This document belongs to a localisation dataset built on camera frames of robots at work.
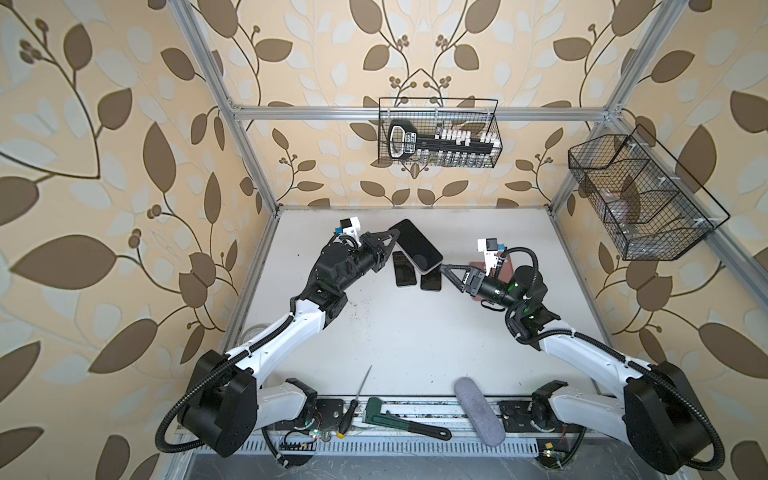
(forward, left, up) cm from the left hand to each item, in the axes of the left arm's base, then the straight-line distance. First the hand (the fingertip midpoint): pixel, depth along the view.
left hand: (404, 231), depth 69 cm
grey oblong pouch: (-32, -20, -30) cm, 49 cm away
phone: (-2, -4, -5) cm, 7 cm away
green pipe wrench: (-33, +6, -32) cm, 47 cm away
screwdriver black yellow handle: (-33, +12, -32) cm, 47 cm away
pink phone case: (-6, -25, -6) cm, 26 cm away
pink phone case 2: (-8, -17, -2) cm, 19 cm away
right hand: (-5, -10, -9) cm, 15 cm away
